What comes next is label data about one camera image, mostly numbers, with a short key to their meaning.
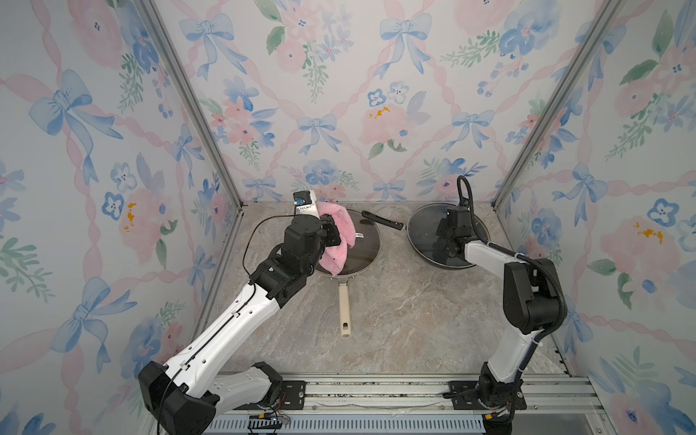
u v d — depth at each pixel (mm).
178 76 799
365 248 1001
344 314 780
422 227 1088
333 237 616
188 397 379
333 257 663
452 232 777
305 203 573
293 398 738
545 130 928
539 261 525
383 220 1034
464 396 732
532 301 510
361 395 753
